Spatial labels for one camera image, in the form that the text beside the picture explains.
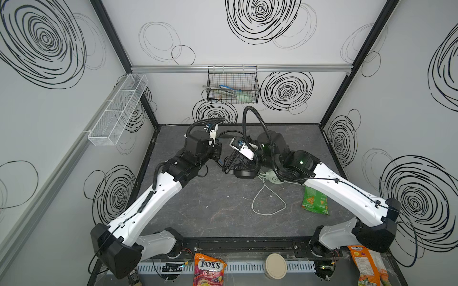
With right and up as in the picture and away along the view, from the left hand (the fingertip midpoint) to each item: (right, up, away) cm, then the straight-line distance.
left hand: (219, 139), depth 72 cm
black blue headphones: (+4, -11, -4) cm, 12 cm away
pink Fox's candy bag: (-4, -50, -6) cm, 50 cm away
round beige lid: (+21, -47, -8) cm, 52 cm away
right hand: (+8, -3, -5) cm, 10 cm away
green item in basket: (+13, +24, +24) cm, 36 cm away
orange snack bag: (+58, -48, -6) cm, 76 cm away
